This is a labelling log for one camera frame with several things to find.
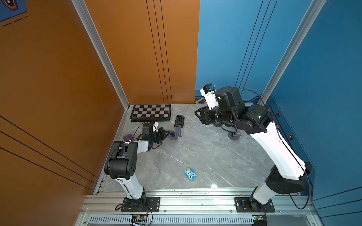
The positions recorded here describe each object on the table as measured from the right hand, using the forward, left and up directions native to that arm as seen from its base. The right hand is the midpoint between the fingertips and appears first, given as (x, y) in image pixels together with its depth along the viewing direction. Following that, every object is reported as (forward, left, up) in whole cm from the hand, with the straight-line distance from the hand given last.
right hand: (199, 110), depth 62 cm
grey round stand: (+8, +14, -31) cm, 35 cm away
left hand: (+13, +17, -33) cm, 39 cm away
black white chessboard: (+32, +35, -37) cm, 60 cm away
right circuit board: (-36, -31, -43) cm, 65 cm away
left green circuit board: (-36, +29, -42) cm, 62 cm away
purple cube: (+8, +46, -35) cm, 59 cm away
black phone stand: (+24, +12, -36) cm, 45 cm away
